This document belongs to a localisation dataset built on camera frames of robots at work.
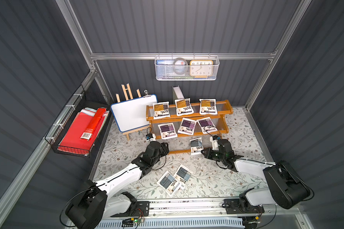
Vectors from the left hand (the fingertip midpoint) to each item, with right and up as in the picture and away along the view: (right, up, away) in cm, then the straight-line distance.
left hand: (167, 146), depth 84 cm
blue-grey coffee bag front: (+2, -21, -3) cm, 21 cm away
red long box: (-37, +13, -11) cm, 41 cm away
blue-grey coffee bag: (+10, -18, +1) cm, 20 cm away
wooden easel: (-26, +33, +3) cm, 42 cm away
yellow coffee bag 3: (+23, +23, -5) cm, 33 cm away
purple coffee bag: (0, +9, +2) cm, 9 cm away
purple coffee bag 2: (+13, +11, +5) cm, 18 cm away
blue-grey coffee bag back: (+19, -2, +9) cm, 21 cm away
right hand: (+22, -5, +5) cm, 23 cm away
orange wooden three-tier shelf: (+9, -2, +15) cm, 18 cm away
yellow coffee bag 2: (+10, +23, -5) cm, 25 cm away
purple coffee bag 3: (+25, +12, +5) cm, 28 cm away
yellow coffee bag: (-3, +21, -6) cm, 22 cm away
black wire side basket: (-50, +30, +12) cm, 59 cm away
